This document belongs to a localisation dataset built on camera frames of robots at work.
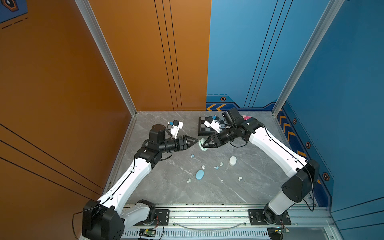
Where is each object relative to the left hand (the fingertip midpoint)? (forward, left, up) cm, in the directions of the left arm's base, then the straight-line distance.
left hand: (195, 141), depth 71 cm
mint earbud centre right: (+1, -16, -26) cm, 30 cm away
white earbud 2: (-10, +4, -26) cm, 28 cm away
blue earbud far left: (+6, +2, -25) cm, 26 cm away
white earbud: (-2, -5, -25) cm, 26 cm away
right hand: (-1, -5, -2) cm, 5 cm away
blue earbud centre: (-2, -13, -25) cm, 28 cm away
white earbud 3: (-8, -26, -26) cm, 38 cm away
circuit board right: (-32, -41, -26) cm, 58 cm away
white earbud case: (+3, -23, -25) cm, 34 cm away
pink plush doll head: (+35, -37, -20) cm, 55 cm away
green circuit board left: (-34, +22, -29) cm, 50 cm away
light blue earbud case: (-6, -2, -25) cm, 25 cm away
